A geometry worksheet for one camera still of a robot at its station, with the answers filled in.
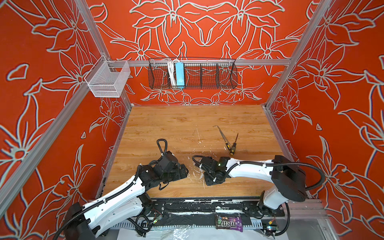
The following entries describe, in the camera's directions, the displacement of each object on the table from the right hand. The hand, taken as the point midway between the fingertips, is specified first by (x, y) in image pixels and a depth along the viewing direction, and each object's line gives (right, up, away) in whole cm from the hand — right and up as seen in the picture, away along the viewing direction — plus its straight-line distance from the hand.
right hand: (205, 183), depth 81 cm
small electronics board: (+29, -16, -13) cm, 36 cm away
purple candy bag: (+8, -13, -13) cm, 20 cm away
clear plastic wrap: (-14, -17, -14) cm, 26 cm away
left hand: (-12, +7, -5) cm, 15 cm away
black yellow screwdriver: (+19, +17, +13) cm, 29 cm away
